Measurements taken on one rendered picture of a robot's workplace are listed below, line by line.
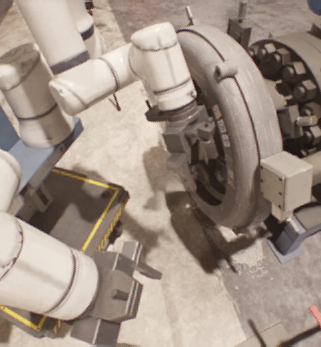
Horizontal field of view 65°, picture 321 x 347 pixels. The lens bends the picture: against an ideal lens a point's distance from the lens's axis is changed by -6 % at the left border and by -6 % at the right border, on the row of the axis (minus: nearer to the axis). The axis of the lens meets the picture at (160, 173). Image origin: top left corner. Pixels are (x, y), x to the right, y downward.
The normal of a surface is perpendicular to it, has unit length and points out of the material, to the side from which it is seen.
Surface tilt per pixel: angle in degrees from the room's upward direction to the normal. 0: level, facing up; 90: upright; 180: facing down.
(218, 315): 0
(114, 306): 25
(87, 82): 69
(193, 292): 0
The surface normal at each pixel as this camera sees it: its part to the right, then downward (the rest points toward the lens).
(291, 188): 0.30, 0.40
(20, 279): 0.70, 0.23
